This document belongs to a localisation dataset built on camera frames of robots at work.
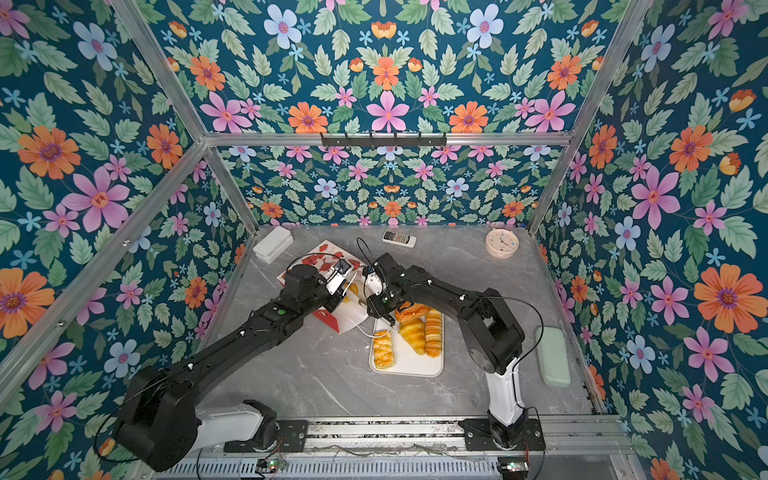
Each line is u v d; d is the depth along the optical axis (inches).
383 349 33.1
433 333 35.2
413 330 34.8
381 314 31.0
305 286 25.1
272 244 43.0
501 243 43.8
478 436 28.6
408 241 45.1
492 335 19.7
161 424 15.6
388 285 31.0
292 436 28.9
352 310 36.4
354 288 30.2
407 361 34.2
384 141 36.4
